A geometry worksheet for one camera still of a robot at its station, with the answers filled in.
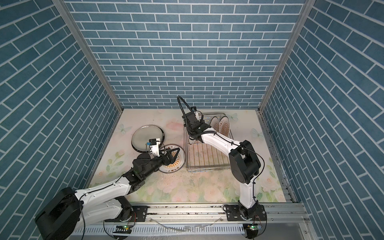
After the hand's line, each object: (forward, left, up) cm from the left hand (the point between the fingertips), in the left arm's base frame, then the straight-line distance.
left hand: (176, 150), depth 78 cm
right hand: (+21, -10, 0) cm, 23 cm away
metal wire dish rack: (+3, -14, -15) cm, 20 cm away
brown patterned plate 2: (+22, -30, -6) cm, 37 cm away
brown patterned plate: (-2, +1, -15) cm, 15 cm away
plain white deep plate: (+21, +26, -15) cm, 37 cm away
